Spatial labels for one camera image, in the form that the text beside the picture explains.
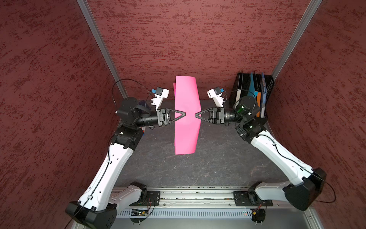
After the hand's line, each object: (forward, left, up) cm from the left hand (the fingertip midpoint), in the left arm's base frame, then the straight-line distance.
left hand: (183, 119), depth 53 cm
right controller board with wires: (-27, -38, -42) cm, 63 cm away
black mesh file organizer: (+39, -47, -15) cm, 63 cm away
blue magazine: (+32, -49, -17) cm, 61 cm away
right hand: (+1, -5, -2) cm, 5 cm away
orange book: (+32, -49, -24) cm, 63 cm away
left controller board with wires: (-27, +23, -48) cm, 60 cm away
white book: (+34, -35, -20) cm, 52 cm away
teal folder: (+42, -46, -21) cm, 65 cm away
